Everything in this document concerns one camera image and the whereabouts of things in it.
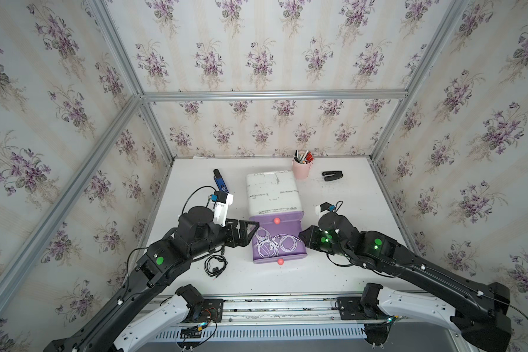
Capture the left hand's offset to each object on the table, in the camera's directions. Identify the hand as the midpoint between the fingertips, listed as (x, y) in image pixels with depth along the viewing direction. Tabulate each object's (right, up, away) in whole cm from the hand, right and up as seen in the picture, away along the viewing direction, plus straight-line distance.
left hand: (252, 226), depth 63 cm
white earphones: (+4, -11, +17) cm, 21 cm away
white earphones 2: (+15, -9, +19) cm, 26 cm away
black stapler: (+40, +15, +48) cm, 65 cm away
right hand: (+15, -5, +8) cm, 18 cm away
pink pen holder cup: (+21, +21, +41) cm, 51 cm away
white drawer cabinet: (+5, +9, +16) cm, 19 cm away
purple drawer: (+9, -11, +19) cm, 23 cm away
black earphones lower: (-16, -20, +21) cm, 33 cm away
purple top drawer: (+8, 0, +12) cm, 15 cm away
